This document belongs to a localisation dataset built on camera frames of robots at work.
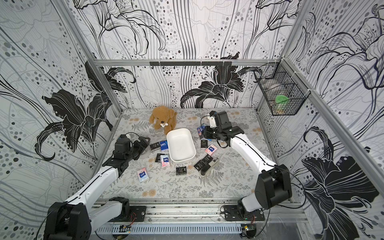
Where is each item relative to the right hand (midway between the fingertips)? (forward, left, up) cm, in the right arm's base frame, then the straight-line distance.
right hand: (205, 130), depth 84 cm
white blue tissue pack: (-20, +36, -15) cm, 44 cm away
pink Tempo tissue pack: (-12, +24, -14) cm, 30 cm away
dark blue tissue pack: (-1, +3, +2) cm, 3 cm away
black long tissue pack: (-12, 0, -16) cm, 20 cm away
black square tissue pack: (-17, +14, -16) cm, 28 cm away
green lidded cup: (+11, -41, +13) cm, 44 cm away
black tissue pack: (-10, +29, -16) cm, 35 cm away
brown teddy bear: (+11, +26, -1) cm, 28 cm away
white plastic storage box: (+1, +16, -18) cm, 24 cm away
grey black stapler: (-11, 0, -16) cm, 19 cm away
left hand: (-6, +32, -6) cm, 33 cm away
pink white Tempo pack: (-4, -4, -15) cm, 17 cm away
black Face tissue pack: (-1, +33, -15) cm, 36 cm away
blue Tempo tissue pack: (-1, +27, -15) cm, 31 cm away
